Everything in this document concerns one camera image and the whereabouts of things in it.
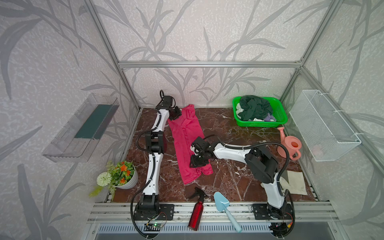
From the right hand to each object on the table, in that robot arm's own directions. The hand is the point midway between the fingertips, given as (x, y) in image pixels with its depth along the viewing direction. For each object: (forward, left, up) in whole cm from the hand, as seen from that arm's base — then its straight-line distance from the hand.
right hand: (191, 161), depth 89 cm
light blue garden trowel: (-23, -17, -2) cm, 29 cm away
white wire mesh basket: (-2, -60, +32) cm, 68 cm away
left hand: (+41, +9, +3) cm, 42 cm away
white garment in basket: (+42, -35, 0) cm, 55 cm away
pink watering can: (+7, -60, +8) cm, 61 cm away
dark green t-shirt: (+36, -43, +9) cm, 57 cm away
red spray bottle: (-26, -4, +2) cm, 26 cm away
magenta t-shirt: (+25, +6, -1) cm, 25 cm away
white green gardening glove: (-11, -59, -3) cm, 60 cm away
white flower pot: (-15, +30, +7) cm, 34 cm away
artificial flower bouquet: (-13, +35, +14) cm, 40 cm away
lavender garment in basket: (+32, -55, +2) cm, 64 cm away
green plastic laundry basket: (+36, -63, +4) cm, 72 cm away
